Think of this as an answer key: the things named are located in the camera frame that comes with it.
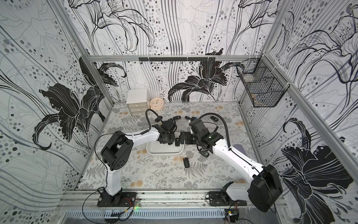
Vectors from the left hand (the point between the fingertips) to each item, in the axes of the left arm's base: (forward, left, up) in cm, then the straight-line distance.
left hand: (172, 140), depth 96 cm
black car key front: (-16, -10, +2) cm, 19 cm away
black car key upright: (-11, -8, +25) cm, 28 cm away
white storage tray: (-7, +9, +1) cm, 12 cm away
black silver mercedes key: (+20, -11, +2) cm, 22 cm away
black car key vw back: (+19, -2, +1) cm, 20 cm away
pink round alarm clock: (+32, +16, +2) cm, 36 cm away
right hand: (-5, -10, +15) cm, 19 cm away
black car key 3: (-2, -4, +3) cm, 5 cm away
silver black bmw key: (-10, -22, +2) cm, 24 cm away
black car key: (+17, +13, 0) cm, 22 cm away
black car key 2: (+19, -31, +2) cm, 37 cm away
